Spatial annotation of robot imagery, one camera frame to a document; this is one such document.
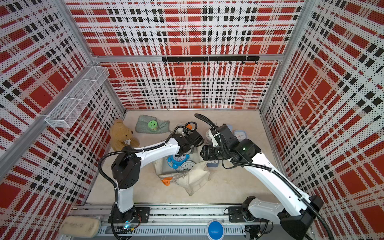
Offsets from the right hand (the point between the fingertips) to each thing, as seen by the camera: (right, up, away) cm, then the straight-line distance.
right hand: (209, 154), depth 70 cm
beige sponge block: (-59, -33, -2) cm, 68 cm away
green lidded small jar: (-39, +14, +36) cm, 54 cm away
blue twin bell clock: (-20, -9, +21) cm, 30 cm away
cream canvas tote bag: (-10, -15, +5) cm, 19 cm away
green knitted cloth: (-49, +13, +42) cm, 66 cm away
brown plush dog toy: (-50, +7, +15) cm, 53 cm away
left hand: (-13, 0, +21) cm, 24 cm away
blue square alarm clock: (+3, -9, +19) cm, 21 cm away
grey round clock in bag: (-12, -10, +17) cm, 23 cm away
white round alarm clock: (-1, +8, -5) cm, 9 cm away
